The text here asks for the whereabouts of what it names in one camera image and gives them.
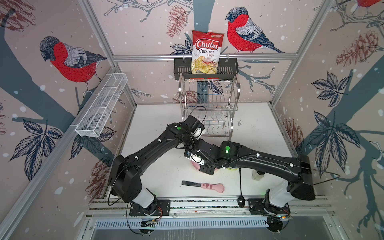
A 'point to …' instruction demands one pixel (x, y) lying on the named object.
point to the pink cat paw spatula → (218, 187)
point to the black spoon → (241, 201)
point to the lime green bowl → (231, 168)
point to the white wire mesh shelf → (100, 105)
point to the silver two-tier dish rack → (213, 98)
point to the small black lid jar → (257, 175)
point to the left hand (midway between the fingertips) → (203, 151)
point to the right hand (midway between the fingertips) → (199, 164)
